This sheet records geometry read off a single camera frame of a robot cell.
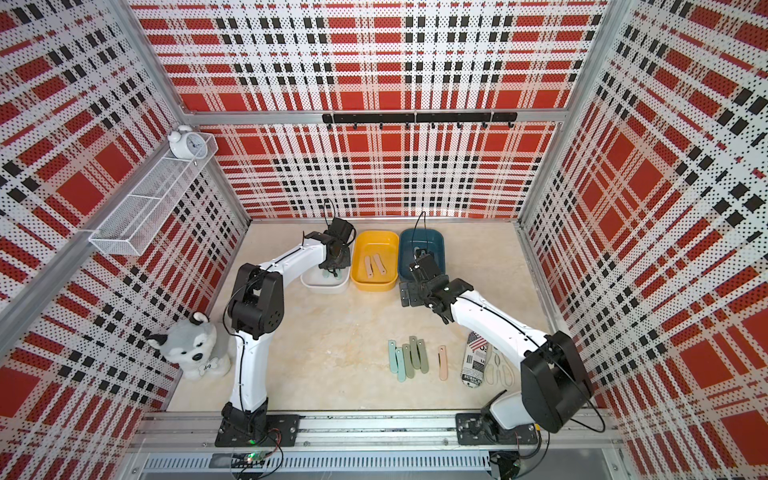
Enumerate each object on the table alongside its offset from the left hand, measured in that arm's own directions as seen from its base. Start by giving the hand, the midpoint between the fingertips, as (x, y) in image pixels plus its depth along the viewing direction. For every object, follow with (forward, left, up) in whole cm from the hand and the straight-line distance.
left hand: (342, 260), depth 103 cm
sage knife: (-34, -23, -4) cm, 41 cm away
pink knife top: (-1, -9, -4) cm, 9 cm away
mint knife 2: (-37, -21, -4) cm, 43 cm away
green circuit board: (-57, +15, -3) cm, 59 cm away
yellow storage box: (+3, -11, -4) cm, 12 cm away
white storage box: (-5, +6, -6) cm, 10 cm away
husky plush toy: (-35, +30, +14) cm, 48 cm away
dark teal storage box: (+14, -32, -5) cm, 36 cm away
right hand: (-16, -28, +8) cm, 33 cm away
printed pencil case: (-34, -41, -2) cm, 54 cm away
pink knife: (-34, -32, -4) cm, 47 cm away
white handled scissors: (-36, -48, -5) cm, 60 cm away
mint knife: (-35, -18, -5) cm, 40 cm away
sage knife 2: (-31, -24, -4) cm, 40 cm away
